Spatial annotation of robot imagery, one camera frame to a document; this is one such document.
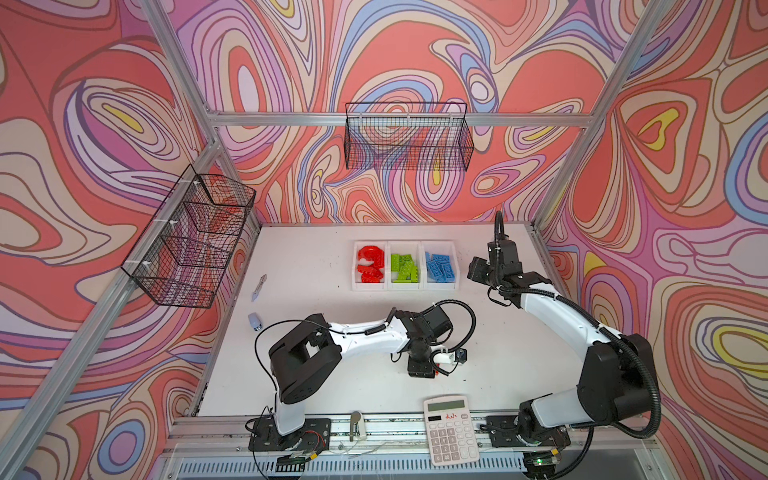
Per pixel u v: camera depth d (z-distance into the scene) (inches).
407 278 39.9
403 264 41.2
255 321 35.9
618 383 16.8
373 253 41.2
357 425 29.1
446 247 41.7
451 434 28.5
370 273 39.7
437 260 42.1
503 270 26.1
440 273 39.0
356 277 39.8
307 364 18.1
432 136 37.9
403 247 41.2
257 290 39.6
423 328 26.0
